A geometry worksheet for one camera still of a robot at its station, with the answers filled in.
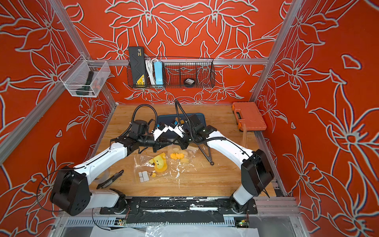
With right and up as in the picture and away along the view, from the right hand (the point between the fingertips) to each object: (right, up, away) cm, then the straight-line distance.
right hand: (171, 142), depth 77 cm
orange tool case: (+54, +16, +30) cm, 64 cm away
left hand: (0, 0, +1) cm, 1 cm away
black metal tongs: (+22, -12, +11) cm, 28 cm away
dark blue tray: (-7, +11, +29) cm, 32 cm away
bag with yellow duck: (-12, -17, +8) cm, 23 cm away
